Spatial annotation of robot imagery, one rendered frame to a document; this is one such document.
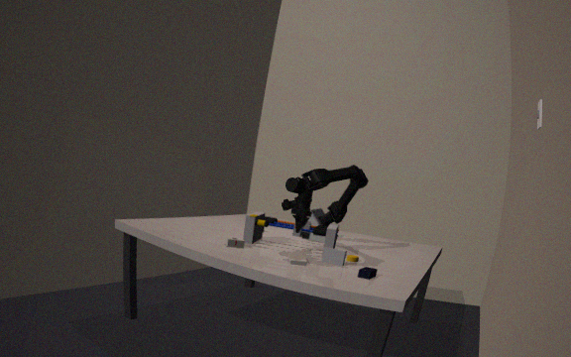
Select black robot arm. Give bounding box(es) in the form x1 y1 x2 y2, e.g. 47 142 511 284
282 165 369 226

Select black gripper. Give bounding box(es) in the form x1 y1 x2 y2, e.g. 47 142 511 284
291 194 312 233

